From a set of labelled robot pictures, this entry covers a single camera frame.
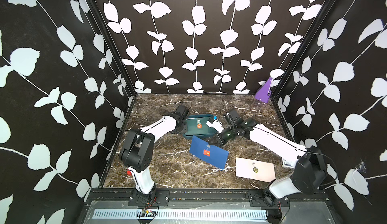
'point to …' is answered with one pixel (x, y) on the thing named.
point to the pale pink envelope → (259, 170)
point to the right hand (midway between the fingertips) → (208, 140)
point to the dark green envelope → (198, 126)
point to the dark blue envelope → (214, 156)
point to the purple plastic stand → (264, 92)
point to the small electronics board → (145, 212)
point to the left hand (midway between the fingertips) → (182, 127)
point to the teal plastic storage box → (205, 135)
